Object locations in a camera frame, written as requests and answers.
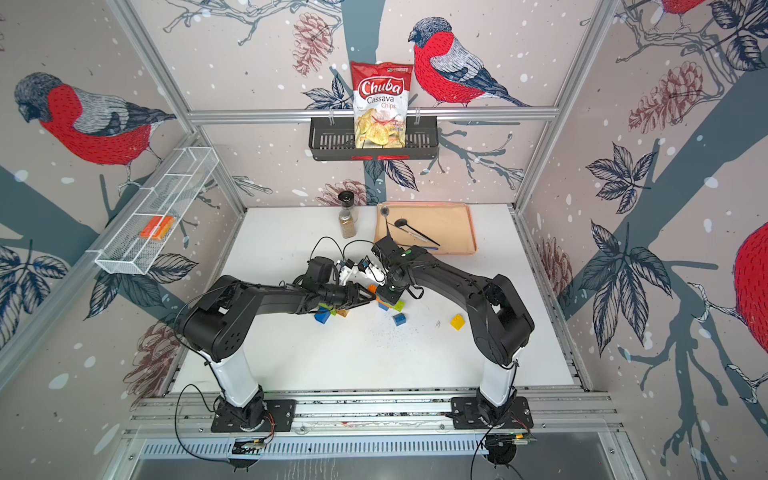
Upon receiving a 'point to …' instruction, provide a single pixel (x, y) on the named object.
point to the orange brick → (372, 288)
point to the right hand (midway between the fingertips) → (388, 292)
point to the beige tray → (444, 228)
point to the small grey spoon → (384, 211)
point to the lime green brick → (399, 306)
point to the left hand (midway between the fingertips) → (376, 295)
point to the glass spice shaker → (347, 214)
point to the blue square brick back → (382, 306)
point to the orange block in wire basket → (163, 229)
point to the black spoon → (403, 223)
